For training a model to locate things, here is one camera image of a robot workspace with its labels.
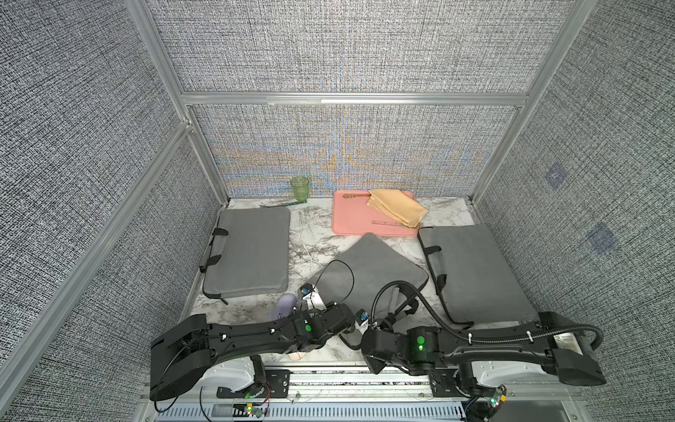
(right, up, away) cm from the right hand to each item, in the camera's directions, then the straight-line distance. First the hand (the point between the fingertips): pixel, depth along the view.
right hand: (360, 349), depth 74 cm
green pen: (-26, +44, +44) cm, 68 cm away
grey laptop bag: (+1, +18, +19) cm, 26 cm away
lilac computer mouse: (-24, +8, +13) cm, 28 cm away
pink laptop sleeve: (0, +39, +40) cm, 56 cm away
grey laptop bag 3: (+42, +15, +19) cm, 49 cm away
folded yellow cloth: (+20, +45, +43) cm, 65 cm away
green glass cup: (-23, +51, +43) cm, 71 cm away
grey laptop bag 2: (-40, +24, +26) cm, 53 cm away
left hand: (-4, +9, +8) cm, 12 cm away
